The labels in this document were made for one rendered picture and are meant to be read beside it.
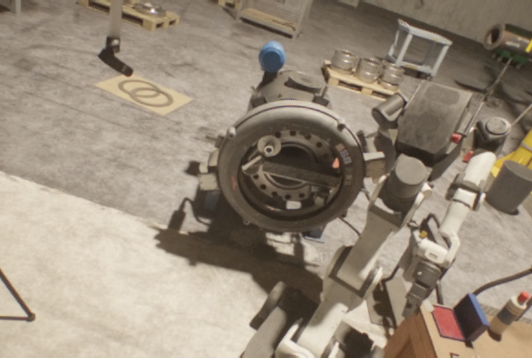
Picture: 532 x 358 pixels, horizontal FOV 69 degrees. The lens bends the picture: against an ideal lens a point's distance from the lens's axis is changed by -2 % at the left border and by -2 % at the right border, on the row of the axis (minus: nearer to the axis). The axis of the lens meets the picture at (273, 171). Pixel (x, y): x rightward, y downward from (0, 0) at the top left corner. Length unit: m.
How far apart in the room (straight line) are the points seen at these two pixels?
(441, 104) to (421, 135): 0.15
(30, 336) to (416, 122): 1.76
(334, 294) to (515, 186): 2.92
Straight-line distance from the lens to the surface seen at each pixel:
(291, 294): 1.95
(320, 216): 2.12
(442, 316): 1.90
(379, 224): 1.63
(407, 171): 1.45
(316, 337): 1.67
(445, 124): 1.62
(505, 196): 4.35
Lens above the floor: 1.60
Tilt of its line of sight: 30 degrees down
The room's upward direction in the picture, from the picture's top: 19 degrees clockwise
